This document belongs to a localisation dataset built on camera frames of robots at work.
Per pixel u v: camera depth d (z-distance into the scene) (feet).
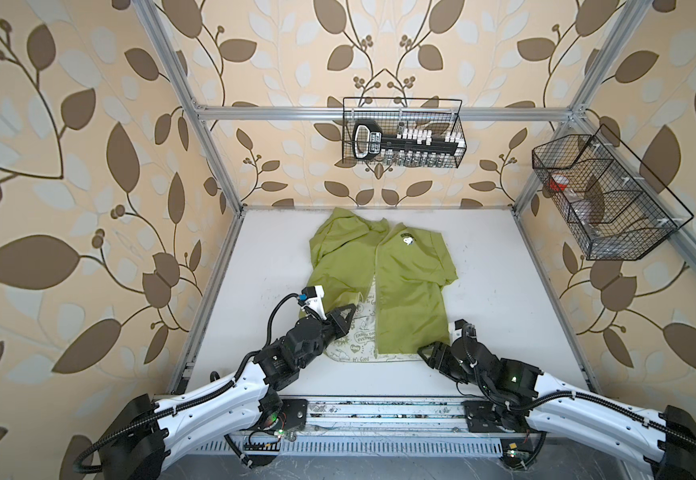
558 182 2.65
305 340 1.89
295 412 2.44
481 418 2.40
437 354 2.37
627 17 2.36
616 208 2.39
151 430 1.41
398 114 2.94
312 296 2.35
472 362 1.93
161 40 2.49
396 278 3.28
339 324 2.23
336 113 2.94
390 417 2.48
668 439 1.46
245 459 2.25
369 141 2.72
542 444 2.31
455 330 2.57
